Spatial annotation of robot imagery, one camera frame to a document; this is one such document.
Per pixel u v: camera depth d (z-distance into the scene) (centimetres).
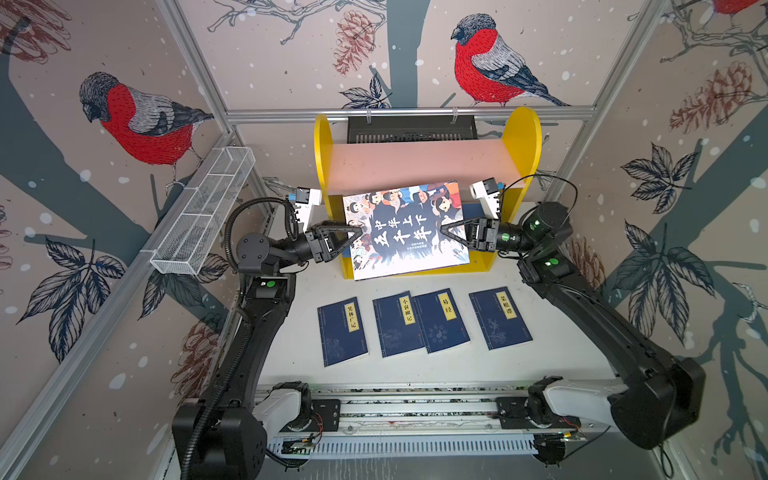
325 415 73
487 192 57
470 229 57
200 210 78
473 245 56
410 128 94
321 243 53
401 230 58
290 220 55
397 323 90
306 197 55
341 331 88
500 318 90
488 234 54
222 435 36
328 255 53
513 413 73
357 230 55
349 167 76
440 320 89
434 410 76
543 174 115
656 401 37
